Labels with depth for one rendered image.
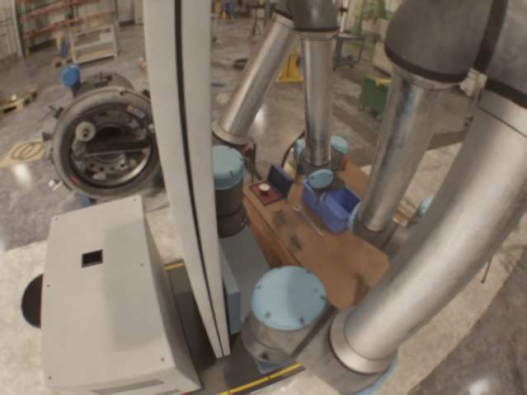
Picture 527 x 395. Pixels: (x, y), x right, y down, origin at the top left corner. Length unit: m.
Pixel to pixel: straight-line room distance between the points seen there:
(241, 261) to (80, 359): 0.58
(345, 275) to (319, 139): 0.61
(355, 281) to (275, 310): 0.71
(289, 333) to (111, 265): 0.48
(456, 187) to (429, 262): 0.09
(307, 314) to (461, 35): 0.49
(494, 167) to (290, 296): 0.42
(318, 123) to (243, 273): 0.52
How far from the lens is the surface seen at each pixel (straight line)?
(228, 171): 0.79
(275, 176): 1.47
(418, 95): 0.36
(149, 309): 0.66
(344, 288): 1.15
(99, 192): 1.82
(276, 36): 0.82
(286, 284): 0.55
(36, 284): 1.60
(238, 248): 0.92
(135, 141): 1.63
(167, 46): 0.25
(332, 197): 1.48
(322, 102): 0.78
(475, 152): 0.30
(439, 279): 0.34
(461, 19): 0.29
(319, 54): 0.73
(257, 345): 0.70
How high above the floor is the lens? 1.42
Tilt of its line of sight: 43 degrees down
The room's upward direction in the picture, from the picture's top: 6 degrees clockwise
